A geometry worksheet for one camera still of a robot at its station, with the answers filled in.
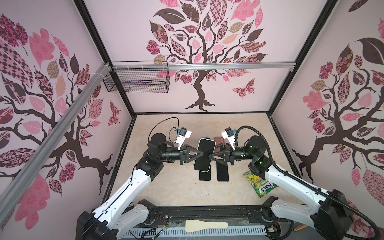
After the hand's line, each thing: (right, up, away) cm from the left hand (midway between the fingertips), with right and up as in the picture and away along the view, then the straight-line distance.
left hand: (202, 157), depth 63 cm
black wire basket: (-39, +46, +32) cm, 68 cm away
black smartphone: (+3, -17, +25) cm, 30 cm away
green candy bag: (+34, -20, +19) cm, 44 cm away
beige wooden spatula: (-2, -36, +9) cm, 37 cm away
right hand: (+4, +1, -1) cm, 4 cm away
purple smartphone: (+13, -16, +25) cm, 32 cm away
